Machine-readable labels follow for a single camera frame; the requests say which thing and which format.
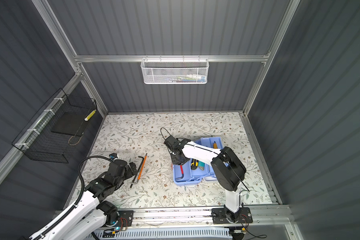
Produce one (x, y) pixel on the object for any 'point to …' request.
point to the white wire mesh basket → (175, 71)
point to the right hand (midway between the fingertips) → (179, 160)
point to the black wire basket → (39, 143)
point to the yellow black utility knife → (194, 164)
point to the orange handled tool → (142, 166)
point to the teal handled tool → (201, 165)
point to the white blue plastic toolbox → (192, 172)
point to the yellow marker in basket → (90, 115)
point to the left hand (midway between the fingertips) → (129, 167)
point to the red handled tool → (181, 177)
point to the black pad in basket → (71, 122)
